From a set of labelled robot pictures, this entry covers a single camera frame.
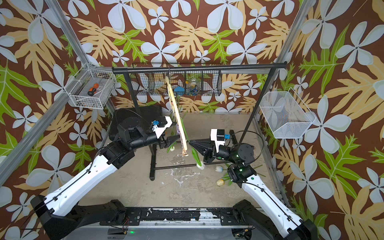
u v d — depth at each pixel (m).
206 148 0.53
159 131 0.52
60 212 0.38
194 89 0.96
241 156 0.47
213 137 0.48
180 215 0.75
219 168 0.89
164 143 0.55
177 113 0.51
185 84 0.92
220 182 0.84
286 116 0.82
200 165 0.64
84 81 0.86
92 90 0.80
